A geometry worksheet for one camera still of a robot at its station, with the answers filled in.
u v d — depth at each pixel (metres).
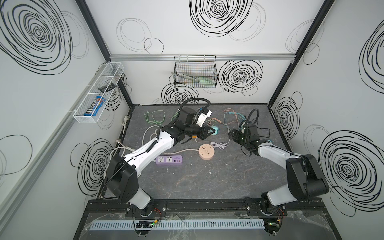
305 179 0.45
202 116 0.69
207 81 0.87
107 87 0.75
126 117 1.12
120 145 0.97
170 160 0.87
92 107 0.70
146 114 1.12
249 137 0.72
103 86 0.78
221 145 0.96
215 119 1.11
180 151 0.93
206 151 0.91
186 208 0.74
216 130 0.75
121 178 0.42
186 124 0.61
